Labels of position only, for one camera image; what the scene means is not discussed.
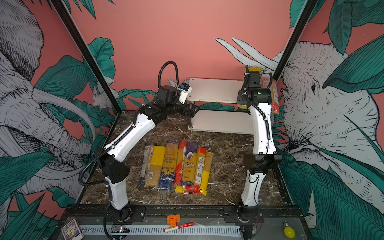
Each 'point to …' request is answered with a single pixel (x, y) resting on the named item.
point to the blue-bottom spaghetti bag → (167, 179)
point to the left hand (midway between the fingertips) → (193, 101)
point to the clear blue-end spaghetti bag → (144, 166)
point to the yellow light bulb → (288, 231)
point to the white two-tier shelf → (217, 90)
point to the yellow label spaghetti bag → (154, 162)
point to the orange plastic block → (173, 219)
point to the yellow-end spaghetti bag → (208, 164)
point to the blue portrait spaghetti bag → (190, 155)
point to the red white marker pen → (179, 226)
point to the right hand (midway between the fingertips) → (244, 94)
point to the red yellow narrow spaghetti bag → (180, 162)
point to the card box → (72, 230)
